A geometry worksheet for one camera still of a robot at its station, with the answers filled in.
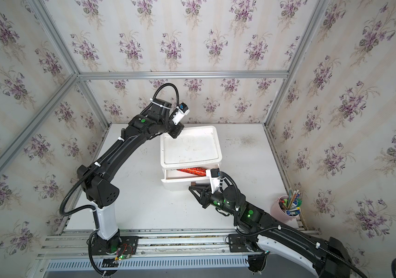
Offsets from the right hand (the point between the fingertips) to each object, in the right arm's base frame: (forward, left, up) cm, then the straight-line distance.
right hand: (194, 189), depth 68 cm
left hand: (+29, +7, +5) cm, 30 cm away
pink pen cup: (-4, -39, -10) cm, 40 cm away
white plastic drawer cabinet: (+13, +4, +2) cm, 14 cm away
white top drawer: (+4, +8, +1) cm, 9 cm away
